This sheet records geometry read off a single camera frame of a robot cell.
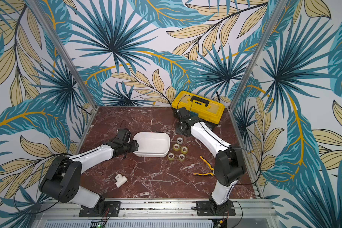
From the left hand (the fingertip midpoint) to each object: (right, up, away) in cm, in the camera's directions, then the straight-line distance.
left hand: (135, 147), depth 92 cm
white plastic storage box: (+11, +1, +4) cm, 12 cm away
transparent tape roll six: (+23, -6, 0) cm, 24 cm away
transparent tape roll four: (+27, 0, +4) cm, 27 cm away
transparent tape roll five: (+32, -2, +3) cm, 32 cm away
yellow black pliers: (+45, -14, -7) cm, 48 cm away
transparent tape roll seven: (+30, -6, 0) cm, 31 cm away
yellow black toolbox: (+50, +23, +3) cm, 55 cm away
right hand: (+29, +12, -3) cm, 32 cm away
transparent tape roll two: (+29, +3, +7) cm, 30 cm away
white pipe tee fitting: (-5, -16, -12) cm, 21 cm away
